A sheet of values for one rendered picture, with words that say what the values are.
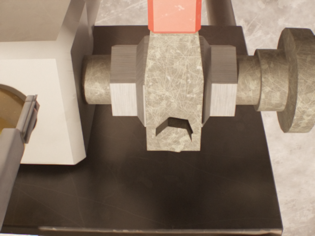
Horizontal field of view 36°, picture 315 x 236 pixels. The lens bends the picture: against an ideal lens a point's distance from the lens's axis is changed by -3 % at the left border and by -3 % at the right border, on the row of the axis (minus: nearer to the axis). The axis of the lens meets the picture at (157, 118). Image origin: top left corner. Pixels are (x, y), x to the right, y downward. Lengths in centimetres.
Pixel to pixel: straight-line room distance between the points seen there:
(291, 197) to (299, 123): 78
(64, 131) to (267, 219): 11
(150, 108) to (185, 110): 2
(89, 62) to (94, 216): 8
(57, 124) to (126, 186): 5
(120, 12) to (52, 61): 51
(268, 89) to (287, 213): 82
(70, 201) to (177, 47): 10
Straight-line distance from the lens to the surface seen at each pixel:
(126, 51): 26
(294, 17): 76
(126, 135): 30
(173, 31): 19
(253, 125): 31
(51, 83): 24
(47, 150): 27
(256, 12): 75
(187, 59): 21
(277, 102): 26
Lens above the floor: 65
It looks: 49 degrees down
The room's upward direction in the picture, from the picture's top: 178 degrees counter-clockwise
